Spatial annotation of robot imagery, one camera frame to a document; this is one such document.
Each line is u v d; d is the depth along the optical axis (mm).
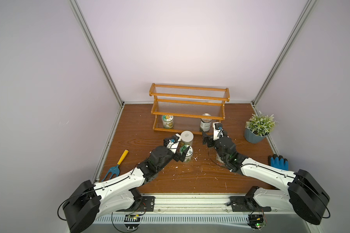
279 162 853
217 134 697
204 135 739
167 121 975
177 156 689
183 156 697
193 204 743
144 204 725
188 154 830
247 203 652
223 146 601
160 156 577
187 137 895
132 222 717
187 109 1019
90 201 406
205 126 947
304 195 405
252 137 882
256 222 678
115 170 866
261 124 851
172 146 653
